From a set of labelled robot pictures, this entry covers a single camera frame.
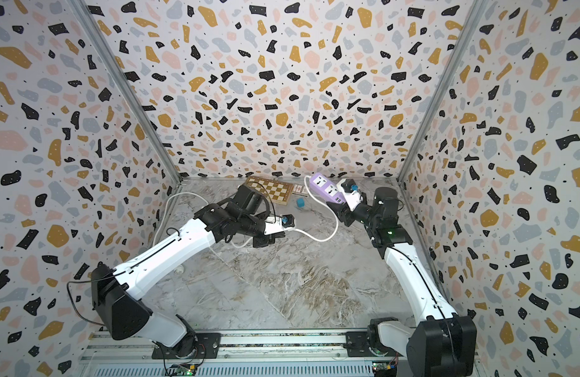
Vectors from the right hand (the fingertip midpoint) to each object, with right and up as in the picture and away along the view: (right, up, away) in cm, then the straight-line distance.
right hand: (337, 196), depth 76 cm
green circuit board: (-47, -52, -5) cm, 70 cm away
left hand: (-17, -11, 0) cm, 20 cm away
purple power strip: (-4, +2, -2) cm, 5 cm away
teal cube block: (-12, -2, +36) cm, 39 cm away
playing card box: (-13, +4, +41) cm, 43 cm away
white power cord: (-64, +2, +39) cm, 75 cm away
